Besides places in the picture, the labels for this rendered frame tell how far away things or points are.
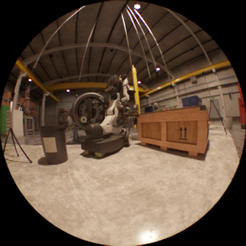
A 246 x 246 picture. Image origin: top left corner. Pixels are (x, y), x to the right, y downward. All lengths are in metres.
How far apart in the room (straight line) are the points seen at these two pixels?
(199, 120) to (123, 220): 0.84
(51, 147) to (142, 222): 0.81
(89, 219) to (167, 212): 0.30
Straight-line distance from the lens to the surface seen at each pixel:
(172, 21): 9.22
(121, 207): 0.42
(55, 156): 0.87
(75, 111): 1.55
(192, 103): 0.97
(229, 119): 3.12
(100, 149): 0.84
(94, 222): 0.40
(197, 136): 0.88
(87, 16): 8.39
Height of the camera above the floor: 0.36
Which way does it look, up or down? 1 degrees down
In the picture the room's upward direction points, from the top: 3 degrees counter-clockwise
